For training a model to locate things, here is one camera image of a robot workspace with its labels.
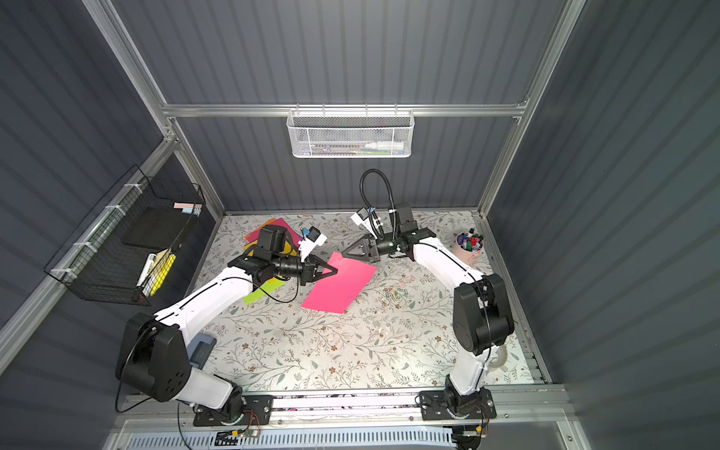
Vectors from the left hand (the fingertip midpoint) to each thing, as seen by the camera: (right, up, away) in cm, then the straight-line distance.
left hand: (332, 271), depth 77 cm
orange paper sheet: (-34, +14, +40) cm, 54 cm away
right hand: (+5, +4, 0) cm, 7 cm away
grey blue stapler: (-33, -19, -6) cm, 39 cm away
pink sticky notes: (-46, +19, +9) cm, 50 cm away
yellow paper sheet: (-11, +7, -7) cm, 14 cm away
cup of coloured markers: (+44, +7, +17) cm, 48 cm away
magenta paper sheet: (+1, -6, +1) cm, 6 cm away
